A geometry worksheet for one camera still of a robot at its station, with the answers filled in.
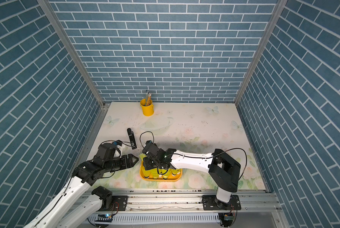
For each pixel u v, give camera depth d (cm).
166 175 79
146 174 80
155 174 77
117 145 69
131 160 68
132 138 98
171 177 81
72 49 87
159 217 71
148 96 105
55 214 43
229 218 71
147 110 110
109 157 59
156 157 61
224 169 45
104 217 72
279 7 71
